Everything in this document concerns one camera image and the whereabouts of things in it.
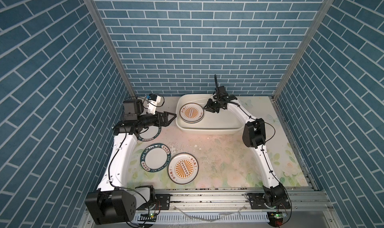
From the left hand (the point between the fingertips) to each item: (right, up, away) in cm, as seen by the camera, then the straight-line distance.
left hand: (169, 114), depth 73 cm
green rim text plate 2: (-12, -27, +16) cm, 34 cm away
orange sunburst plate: (+5, -31, +11) cm, 33 cm away
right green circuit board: (+53, -49, -1) cm, 72 cm away
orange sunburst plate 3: (+10, -3, +32) cm, 33 cm away
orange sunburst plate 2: (+9, 0, +35) cm, 36 cm away
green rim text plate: (-19, -13, +28) cm, 36 cm away
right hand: (+17, +5, +30) cm, 35 cm away
